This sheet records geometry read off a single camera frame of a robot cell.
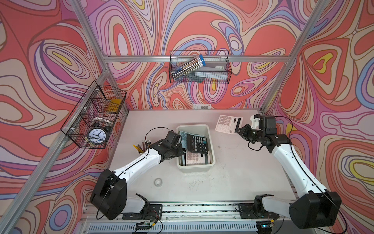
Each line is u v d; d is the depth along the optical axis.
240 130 0.78
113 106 0.78
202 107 1.22
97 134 0.68
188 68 0.79
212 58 0.87
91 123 0.68
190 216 0.73
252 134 0.67
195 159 0.86
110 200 0.41
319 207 0.39
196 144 0.88
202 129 0.96
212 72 0.88
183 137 0.91
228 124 0.84
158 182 0.83
